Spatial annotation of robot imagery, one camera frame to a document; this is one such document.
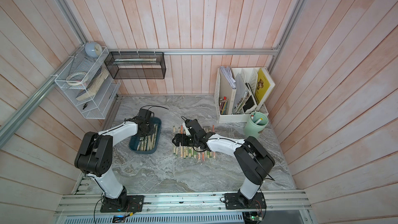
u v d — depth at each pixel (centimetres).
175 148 92
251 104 98
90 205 75
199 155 88
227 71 93
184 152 90
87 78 72
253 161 46
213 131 101
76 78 75
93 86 79
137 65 106
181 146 85
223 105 94
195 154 90
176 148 93
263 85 96
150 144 93
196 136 69
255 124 86
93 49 82
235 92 83
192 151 90
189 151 90
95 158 48
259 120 93
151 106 90
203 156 89
